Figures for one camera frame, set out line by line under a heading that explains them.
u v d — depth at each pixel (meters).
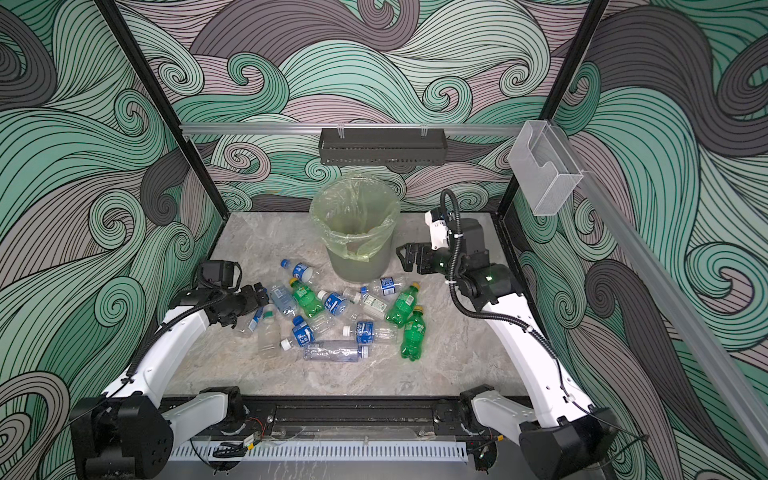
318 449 0.70
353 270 1.00
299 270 0.97
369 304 0.88
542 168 0.79
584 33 0.74
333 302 0.88
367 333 0.83
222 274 0.65
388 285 0.93
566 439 0.36
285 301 0.90
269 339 0.87
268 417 0.73
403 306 0.88
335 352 0.80
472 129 0.95
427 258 0.62
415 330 0.83
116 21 0.72
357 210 0.98
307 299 0.92
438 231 0.62
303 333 0.82
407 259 0.62
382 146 0.97
